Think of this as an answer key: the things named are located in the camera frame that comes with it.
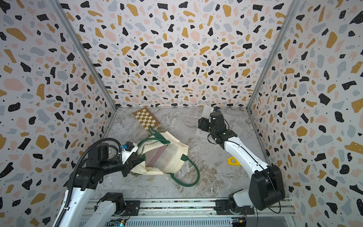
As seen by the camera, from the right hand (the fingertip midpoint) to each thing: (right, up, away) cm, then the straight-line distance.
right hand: (203, 121), depth 84 cm
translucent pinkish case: (+2, +7, -1) cm, 7 cm away
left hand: (-31, -18, -16) cm, 39 cm away
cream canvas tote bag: (-12, -32, +3) cm, 34 cm away
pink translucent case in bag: (-26, -23, +5) cm, 35 cm away
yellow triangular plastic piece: (+17, -25, +6) cm, 31 cm away
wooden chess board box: (-43, +2, +26) cm, 50 cm away
